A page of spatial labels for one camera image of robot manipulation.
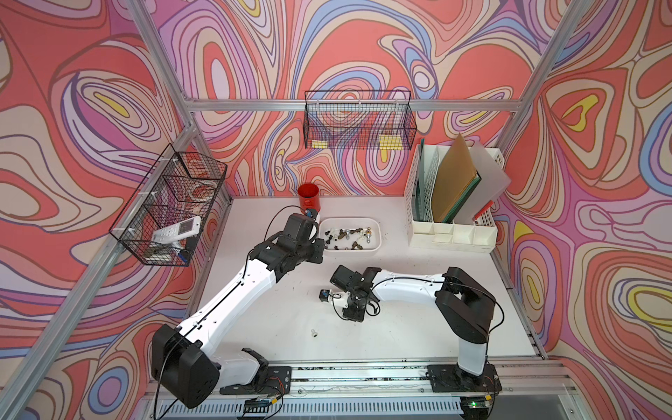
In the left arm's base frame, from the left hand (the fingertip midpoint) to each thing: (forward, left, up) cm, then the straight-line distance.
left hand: (321, 245), depth 79 cm
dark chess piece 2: (+17, -1, -20) cm, 26 cm away
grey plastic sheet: (+19, -56, +9) cm, 60 cm away
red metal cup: (+32, +7, -11) cm, 35 cm away
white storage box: (+19, -10, -20) cm, 30 cm away
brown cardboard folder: (+34, -51, +1) cm, 61 cm away
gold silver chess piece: (+19, -17, -18) cm, 31 cm away
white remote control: (-3, +35, +12) cm, 37 cm away
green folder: (+19, -49, +1) cm, 53 cm away
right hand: (-14, -10, -22) cm, 28 cm away
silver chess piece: (+18, -17, -19) cm, 31 cm away
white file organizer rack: (+17, -61, -16) cm, 65 cm away
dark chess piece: (+19, -6, -19) cm, 27 cm away
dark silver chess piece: (+21, -12, -20) cm, 31 cm away
